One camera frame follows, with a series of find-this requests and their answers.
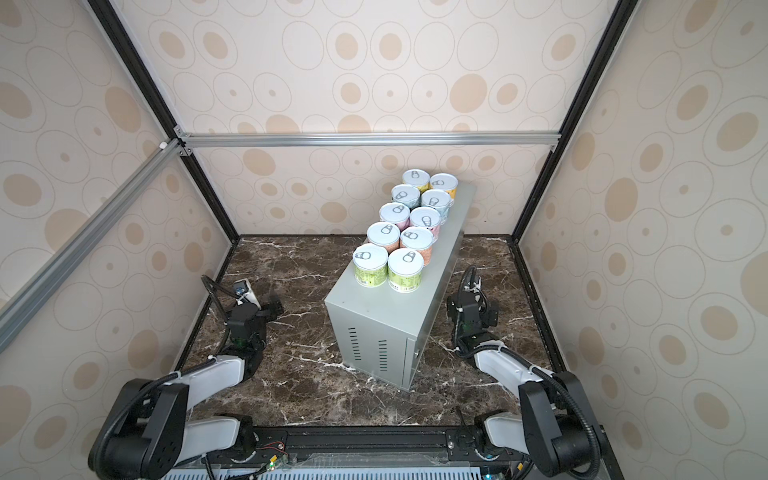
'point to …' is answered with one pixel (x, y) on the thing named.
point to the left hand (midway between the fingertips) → (264, 287)
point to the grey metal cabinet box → (389, 335)
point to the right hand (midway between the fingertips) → (478, 297)
